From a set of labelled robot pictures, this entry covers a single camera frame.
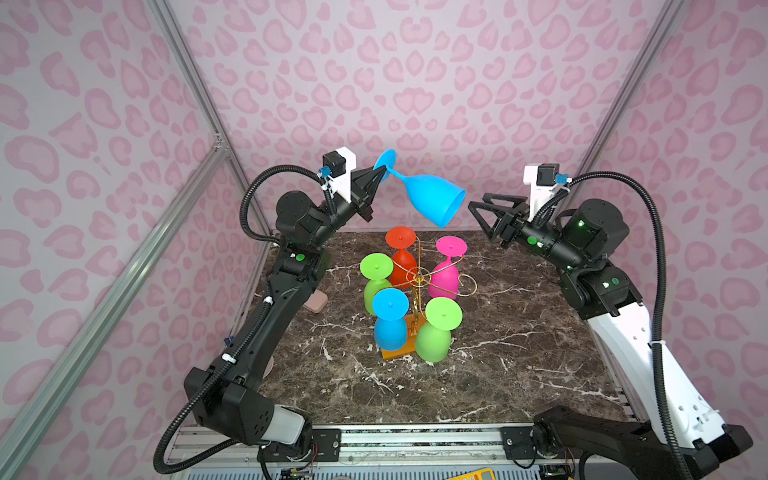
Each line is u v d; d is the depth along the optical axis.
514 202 0.55
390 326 0.67
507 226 0.49
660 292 0.43
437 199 0.54
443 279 0.78
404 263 0.78
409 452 0.72
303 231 0.49
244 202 0.41
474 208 0.54
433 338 0.66
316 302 0.98
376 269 0.66
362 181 0.54
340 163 0.47
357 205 0.53
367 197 0.53
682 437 0.36
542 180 0.47
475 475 0.68
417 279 0.68
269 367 0.86
